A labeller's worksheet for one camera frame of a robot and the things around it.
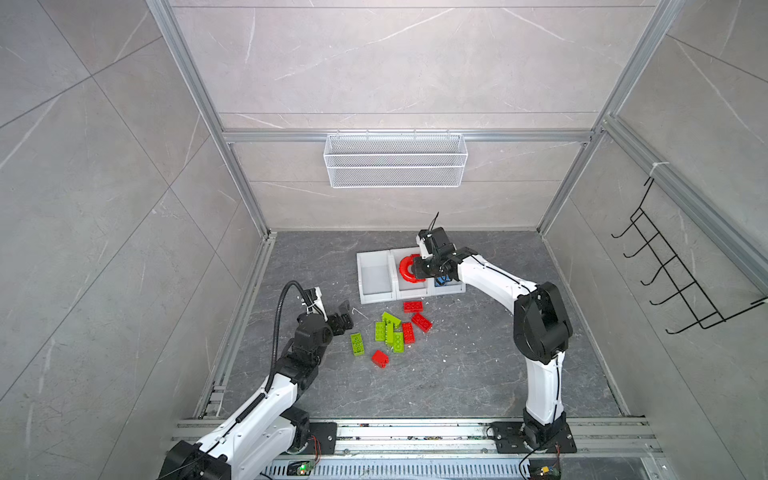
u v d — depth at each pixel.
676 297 0.65
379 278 1.05
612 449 0.73
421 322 0.93
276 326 0.58
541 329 0.52
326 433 0.73
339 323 0.74
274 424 0.60
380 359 0.86
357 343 0.88
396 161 1.00
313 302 0.70
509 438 0.73
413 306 0.95
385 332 0.90
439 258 0.74
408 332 0.90
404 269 0.94
